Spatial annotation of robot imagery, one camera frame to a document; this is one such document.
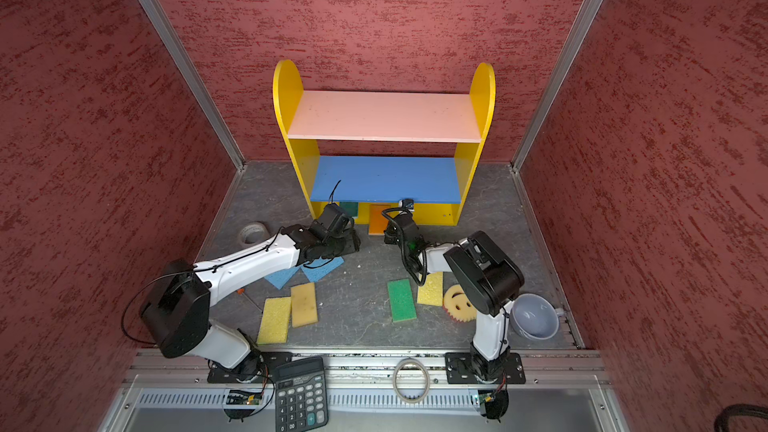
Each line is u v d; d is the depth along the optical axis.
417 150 1.21
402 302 0.84
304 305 0.83
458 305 0.81
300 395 0.68
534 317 0.81
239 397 0.73
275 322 0.81
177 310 0.43
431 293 0.85
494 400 0.71
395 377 0.73
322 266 0.73
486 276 0.51
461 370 0.74
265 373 0.73
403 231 0.74
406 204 0.86
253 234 1.00
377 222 0.98
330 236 0.67
